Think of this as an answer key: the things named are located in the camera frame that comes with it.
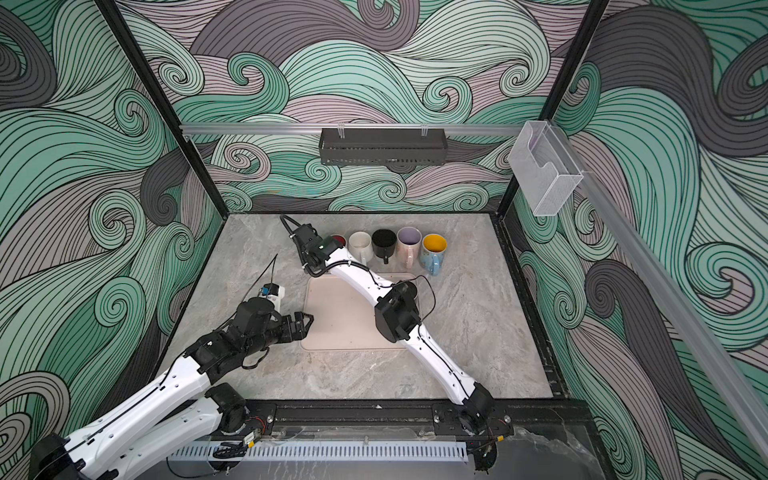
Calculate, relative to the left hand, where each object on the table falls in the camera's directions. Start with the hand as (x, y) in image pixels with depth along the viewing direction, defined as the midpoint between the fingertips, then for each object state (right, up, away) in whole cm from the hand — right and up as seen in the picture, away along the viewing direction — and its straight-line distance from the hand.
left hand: (302, 318), depth 79 cm
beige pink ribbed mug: (+31, +19, +19) cm, 41 cm away
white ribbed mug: (+14, +18, +27) cm, 36 cm away
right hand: (-1, +15, +19) cm, 24 cm away
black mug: (+26, +10, -15) cm, 32 cm away
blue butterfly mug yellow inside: (+38, +17, +17) cm, 45 cm away
